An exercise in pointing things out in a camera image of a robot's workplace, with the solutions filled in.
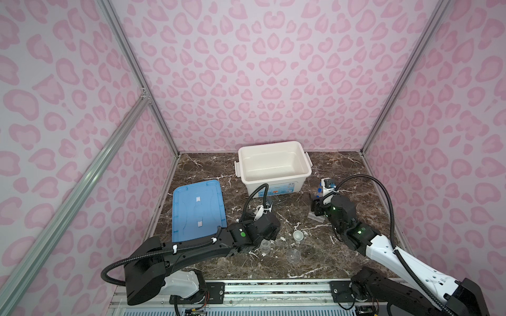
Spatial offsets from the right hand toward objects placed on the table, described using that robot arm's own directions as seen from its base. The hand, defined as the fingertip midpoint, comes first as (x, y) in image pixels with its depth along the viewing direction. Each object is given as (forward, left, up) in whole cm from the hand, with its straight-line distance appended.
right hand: (317, 191), depth 79 cm
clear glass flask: (-15, +20, -21) cm, 33 cm away
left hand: (-8, +19, -7) cm, 22 cm away
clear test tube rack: (-1, -2, -19) cm, 19 cm away
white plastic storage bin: (+24, +11, -14) cm, 30 cm away
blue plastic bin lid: (0, +53, -19) cm, 57 cm away
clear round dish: (-19, +9, -19) cm, 29 cm away
